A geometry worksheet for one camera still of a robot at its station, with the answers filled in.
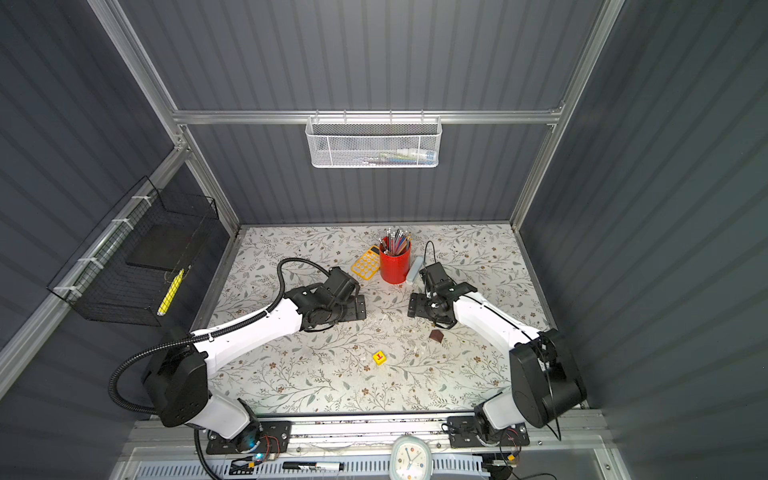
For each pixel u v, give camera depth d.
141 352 0.41
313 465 0.69
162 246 0.77
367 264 1.08
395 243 0.98
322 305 0.61
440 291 0.67
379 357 0.85
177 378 0.42
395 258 0.94
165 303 0.67
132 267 0.72
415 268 1.02
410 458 0.69
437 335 0.90
